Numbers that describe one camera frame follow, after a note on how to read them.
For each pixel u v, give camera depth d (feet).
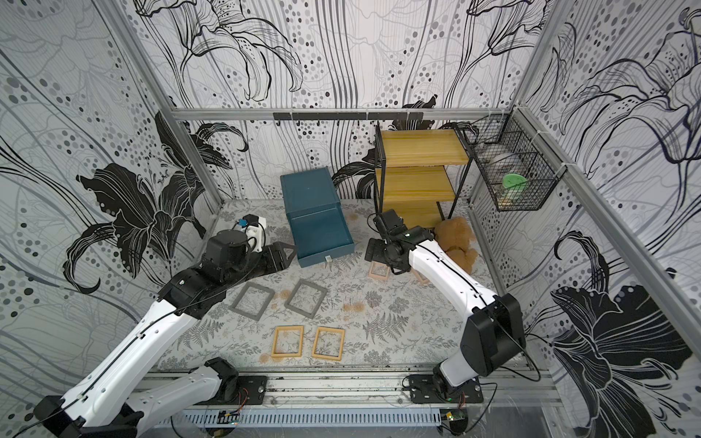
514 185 2.32
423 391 2.36
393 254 1.88
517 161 2.55
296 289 3.05
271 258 1.91
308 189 3.10
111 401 1.23
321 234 3.03
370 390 2.43
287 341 2.68
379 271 3.20
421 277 3.06
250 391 2.39
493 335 1.36
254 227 1.98
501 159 2.57
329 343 2.68
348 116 3.07
